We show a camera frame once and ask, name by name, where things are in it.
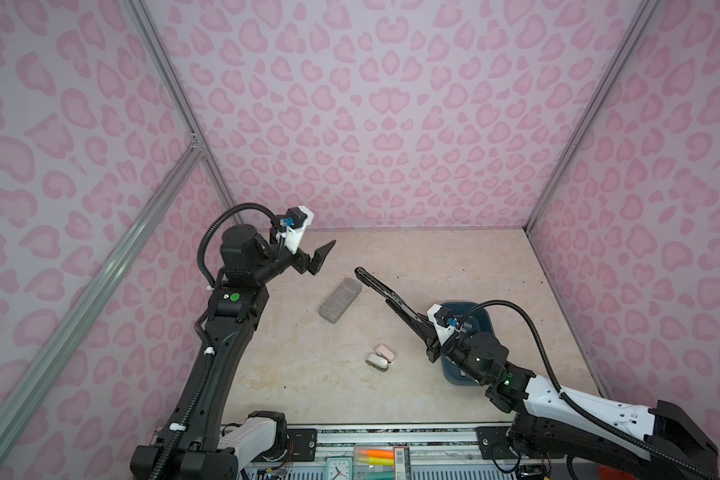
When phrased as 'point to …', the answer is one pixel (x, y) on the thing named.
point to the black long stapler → (390, 296)
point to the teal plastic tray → (480, 321)
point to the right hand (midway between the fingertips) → (416, 316)
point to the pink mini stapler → (385, 352)
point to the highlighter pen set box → (381, 463)
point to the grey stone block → (339, 300)
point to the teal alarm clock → (339, 468)
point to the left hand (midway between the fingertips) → (315, 223)
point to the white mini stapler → (377, 362)
